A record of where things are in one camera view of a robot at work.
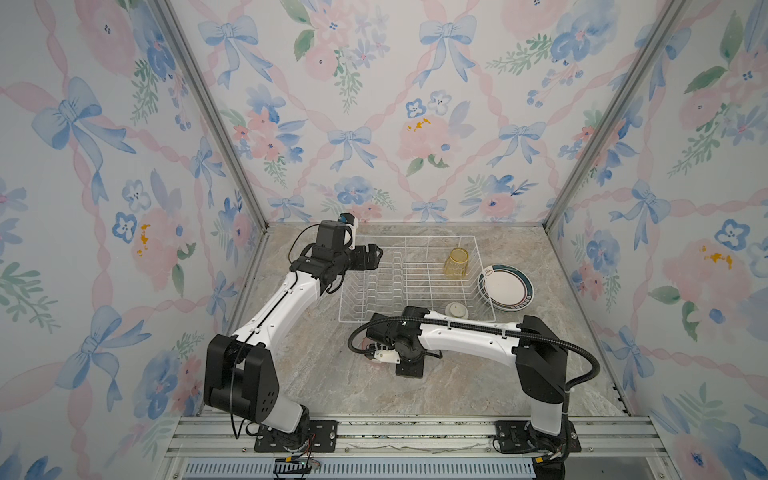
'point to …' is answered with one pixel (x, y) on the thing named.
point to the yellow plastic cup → (456, 265)
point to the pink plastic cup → (366, 342)
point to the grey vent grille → (367, 470)
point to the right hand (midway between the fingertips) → (409, 360)
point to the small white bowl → (456, 310)
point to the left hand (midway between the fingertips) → (368, 248)
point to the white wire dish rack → (415, 271)
